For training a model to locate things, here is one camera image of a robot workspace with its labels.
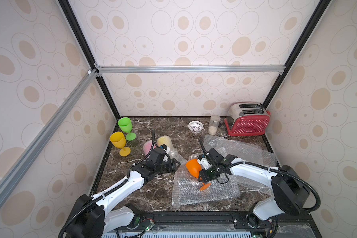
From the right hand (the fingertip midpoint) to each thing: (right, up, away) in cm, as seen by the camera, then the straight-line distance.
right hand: (205, 177), depth 85 cm
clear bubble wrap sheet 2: (+31, +12, +14) cm, 36 cm away
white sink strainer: (-3, +30, +27) cm, 41 cm away
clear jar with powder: (+9, +32, +20) cm, 39 cm away
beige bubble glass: (-51, +21, +2) cm, 55 cm away
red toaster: (+30, +35, +12) cm, 47 cm away
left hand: (-13, +9, -5) cm, 17 cm away
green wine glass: (-50, +31, +9) cm, 59 cm away
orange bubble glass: (-7, +6, 0) cm, 9 cm away
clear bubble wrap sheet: (-11, -6, -2) cm, 13 cm away
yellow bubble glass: (-23, +21, +10) cm, 33 cm away
